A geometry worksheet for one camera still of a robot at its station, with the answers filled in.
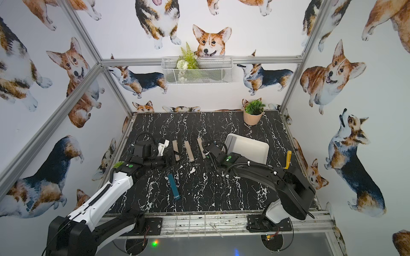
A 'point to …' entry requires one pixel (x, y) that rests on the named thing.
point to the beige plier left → (175, 150)
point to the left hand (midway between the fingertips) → (182, 157)
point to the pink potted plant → (253, 111)
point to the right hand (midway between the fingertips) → (206, 163)
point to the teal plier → (174, 186)
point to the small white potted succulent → (118, 164)
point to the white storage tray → (251, 149)
